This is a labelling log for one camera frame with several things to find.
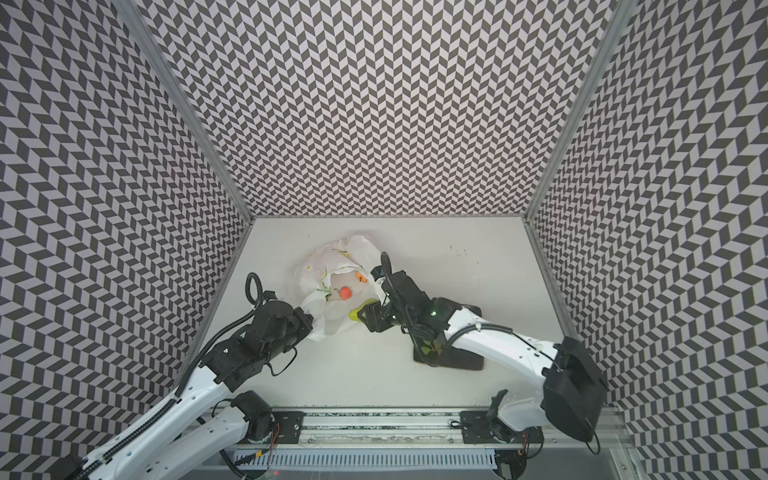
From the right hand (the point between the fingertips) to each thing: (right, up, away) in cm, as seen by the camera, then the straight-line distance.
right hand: (370, 317), depth 76 cm
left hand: (-15, -1, +2) cm, 15 cm away
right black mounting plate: (+26, -27, -4) cm, 38 cm away
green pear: (-4, +1, -2) cm, 5 cm away
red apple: (-10, +3, +18) cm, 21 cm away
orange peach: (-5, +8, +22) cm, 24 cm away
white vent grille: (0, -32, -7) cm, 33 cm away
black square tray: (+23, -13, +6) cm, 27 cm away
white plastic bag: (-11, +9, +6) cm, 15 cm away
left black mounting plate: (-19, -26, -4) cm, 33 cm away
